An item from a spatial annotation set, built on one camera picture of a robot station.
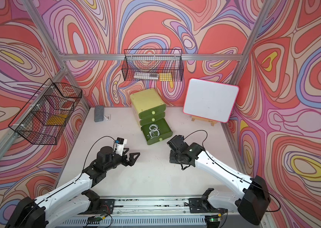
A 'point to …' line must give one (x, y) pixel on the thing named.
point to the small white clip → (108, 118)
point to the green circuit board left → (94, 219)
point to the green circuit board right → (212, 218)
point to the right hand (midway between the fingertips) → (175, 162)
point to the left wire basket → (44, 118)
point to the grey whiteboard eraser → (99, 113)
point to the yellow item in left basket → (57, 120)
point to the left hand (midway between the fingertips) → (135, 152)
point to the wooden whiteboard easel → (212, 122)
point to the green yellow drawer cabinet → (149, 109)
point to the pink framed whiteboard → (210, 100)
